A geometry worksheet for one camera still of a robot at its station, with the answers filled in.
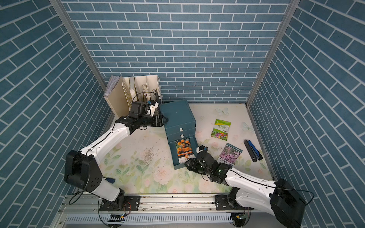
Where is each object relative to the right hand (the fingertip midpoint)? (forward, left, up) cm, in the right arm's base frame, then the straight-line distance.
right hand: (187, 165), depth 79 cm
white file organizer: (+40, +39, +21) cm, 59 cm away
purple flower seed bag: (+12, -27, -7) cm, 30 cm away
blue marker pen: (+14, -42, -6) cm, 45 cm away
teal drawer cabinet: (+18, +5, +14) cm, 24 cm away
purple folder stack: (+42, +53, +23) cm, 71 cm away
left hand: (+21, +14, +13) cm, 29 cm away
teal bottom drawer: (+10, +10, -6) cm, 15 cm away
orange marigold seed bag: (+13, +3, -7) cm, 15 cm away
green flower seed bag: (+32, -22, -7) cm, 40 cm away
